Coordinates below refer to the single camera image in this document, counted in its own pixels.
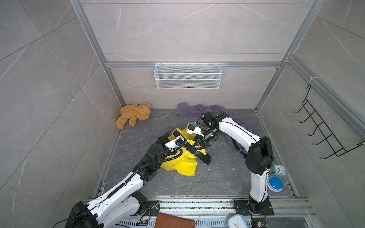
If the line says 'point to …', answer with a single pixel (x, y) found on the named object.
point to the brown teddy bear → (133, 112)
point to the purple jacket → (187, 109)
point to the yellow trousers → (187, 163)
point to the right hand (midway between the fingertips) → (194, 149)
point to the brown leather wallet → (164, 220)
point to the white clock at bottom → (236, 221)
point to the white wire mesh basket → (187, 76)
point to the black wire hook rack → (328, 135)
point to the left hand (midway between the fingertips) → (172, 132)
